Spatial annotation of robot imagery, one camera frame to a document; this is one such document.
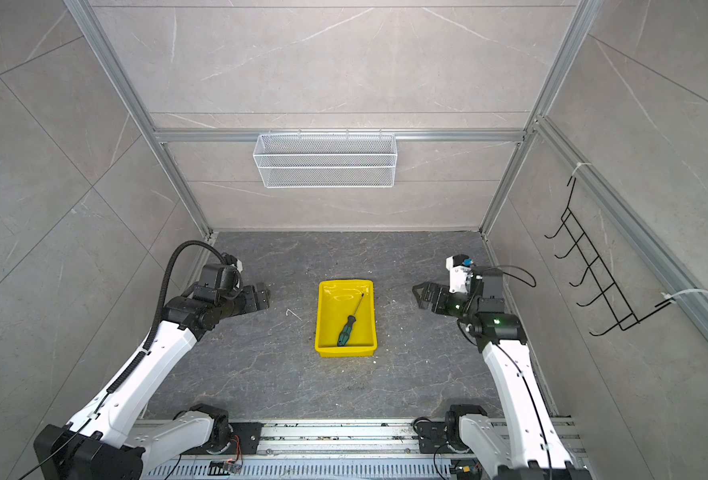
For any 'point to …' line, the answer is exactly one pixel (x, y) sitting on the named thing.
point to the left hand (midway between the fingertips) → (254, 289)
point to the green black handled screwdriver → (347, 328)
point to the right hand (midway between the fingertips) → (428, 288)
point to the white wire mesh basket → (325, 160)
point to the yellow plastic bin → (336, 302)
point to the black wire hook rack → (572, 217)
